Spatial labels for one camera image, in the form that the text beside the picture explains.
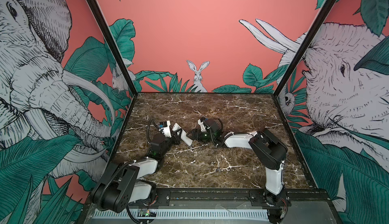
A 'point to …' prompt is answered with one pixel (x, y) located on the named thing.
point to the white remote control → (184, 137)
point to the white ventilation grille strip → (187, 214)
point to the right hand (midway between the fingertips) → (187, 136)
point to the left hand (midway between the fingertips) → (181, 127)
